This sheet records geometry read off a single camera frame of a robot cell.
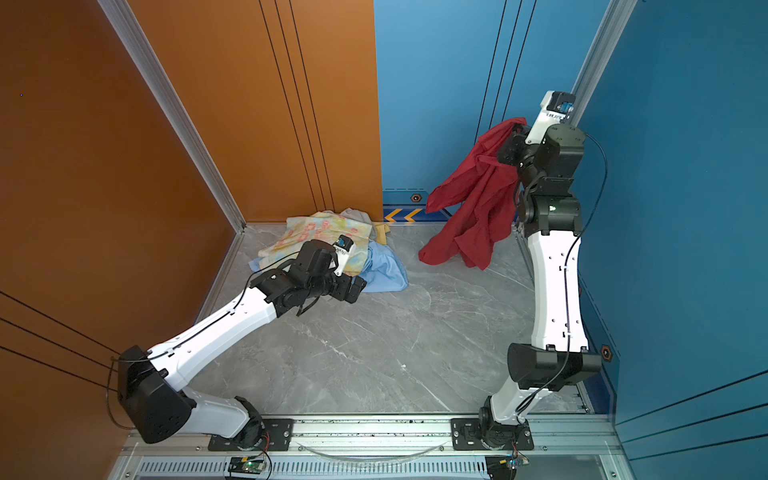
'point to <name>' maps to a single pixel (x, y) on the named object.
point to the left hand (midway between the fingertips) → (353, 273)
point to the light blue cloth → (384, 269)
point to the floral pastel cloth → (302, 229)
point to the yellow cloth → (381, 230)
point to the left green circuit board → (246, 465)
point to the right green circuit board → (503, 467)
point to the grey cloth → (363, 216)
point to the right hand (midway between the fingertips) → (511, 122)
